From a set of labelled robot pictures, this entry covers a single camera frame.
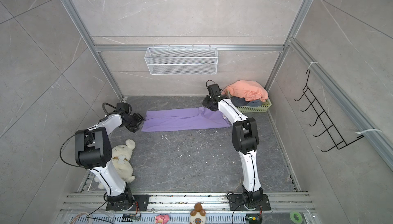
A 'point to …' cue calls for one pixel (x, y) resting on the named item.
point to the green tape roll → (291, 215)
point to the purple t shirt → (183, 119)
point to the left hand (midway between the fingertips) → (143, 118)
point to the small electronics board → (129, 218)
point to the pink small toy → (162, 218)
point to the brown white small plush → (198, 216)
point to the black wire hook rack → (323, 117)
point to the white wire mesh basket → (181, 61)
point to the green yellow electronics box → (253, 218)
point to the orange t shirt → (250, 90)
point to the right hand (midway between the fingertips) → (205, 102)
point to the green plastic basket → (263, 107)
